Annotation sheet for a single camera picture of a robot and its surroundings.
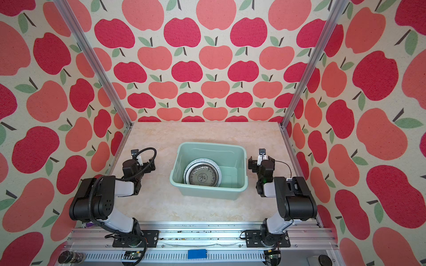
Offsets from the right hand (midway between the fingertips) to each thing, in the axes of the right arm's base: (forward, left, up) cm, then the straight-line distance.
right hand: (262, 160), depth 93 cm
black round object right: (-45, -18, +3) cm, 49 cm away
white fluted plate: (-5, +37, +1) cm, 37 cm away
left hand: (-6, +67, 0) cm, 68 cm away
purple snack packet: (-41, +84, -6) cm, 94 cm away
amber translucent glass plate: (-13, +33, 0) cm, 35 cm away
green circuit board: (-50, +60, -8) cm, 78 cm away
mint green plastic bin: (-3, +18, +4) cm, 19 cm away
